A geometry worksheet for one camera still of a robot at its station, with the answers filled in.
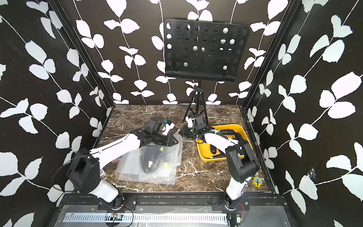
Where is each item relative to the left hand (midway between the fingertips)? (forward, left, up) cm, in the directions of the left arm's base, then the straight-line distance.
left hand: (177, 140), depth 81 cm
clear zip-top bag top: (-9, +16, -11) cm, 21 cm away
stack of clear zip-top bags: (-9, +30, -15) cm, 35 cm away
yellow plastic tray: (+3, -18, -16) cm, 24 cm away
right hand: (+8, 0, -2) cm, 9 cm away
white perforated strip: (-35, +16, -15) cm, 42 cm away
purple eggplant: (-3, +18, -11) cm, 21 cm away
